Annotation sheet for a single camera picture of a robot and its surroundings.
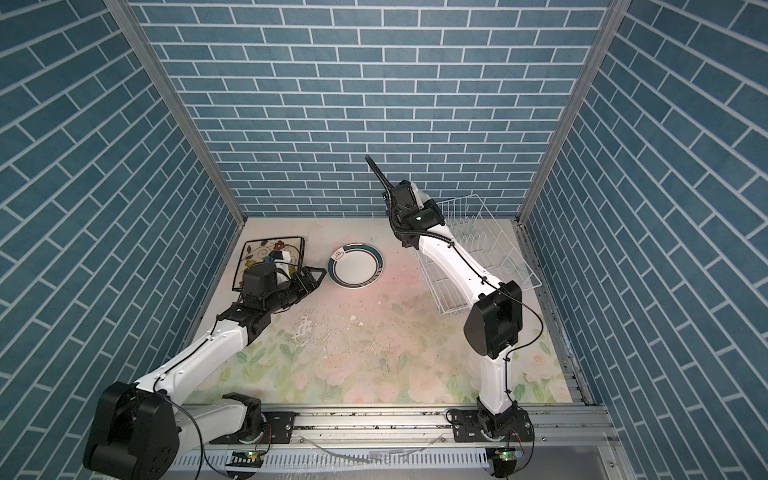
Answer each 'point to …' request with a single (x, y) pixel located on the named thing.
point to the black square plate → (256, 251)
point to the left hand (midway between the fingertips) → (328, 277)
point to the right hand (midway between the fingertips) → (440, 212)
